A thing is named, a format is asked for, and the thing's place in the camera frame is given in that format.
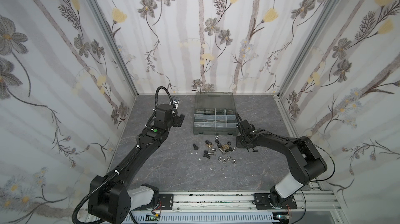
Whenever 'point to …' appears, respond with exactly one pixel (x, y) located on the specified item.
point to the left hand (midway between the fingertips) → (173, 109)
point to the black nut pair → (208, 142)
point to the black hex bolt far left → (196, 147)
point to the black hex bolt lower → (206, 154)
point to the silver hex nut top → (216, 137)
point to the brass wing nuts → (225, 147)
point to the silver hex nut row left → (220, 158)
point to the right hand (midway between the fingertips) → (241, 141)
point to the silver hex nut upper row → (224, 161)
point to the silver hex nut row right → (233, 161)
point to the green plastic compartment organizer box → (214, 114)
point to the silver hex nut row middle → (229, 158)
